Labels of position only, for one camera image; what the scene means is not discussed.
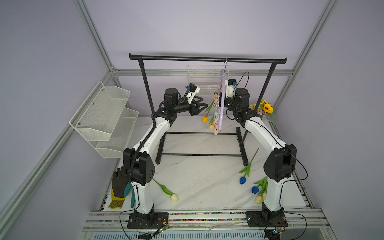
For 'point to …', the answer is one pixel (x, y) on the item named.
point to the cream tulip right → (259, 198)
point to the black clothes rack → (160, 155)
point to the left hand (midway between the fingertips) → (203, 102)
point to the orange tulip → (205, 118)
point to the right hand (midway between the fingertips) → (215, 95)
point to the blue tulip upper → (246, 170)
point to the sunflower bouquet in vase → (265, 108)
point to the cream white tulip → (174, 197)
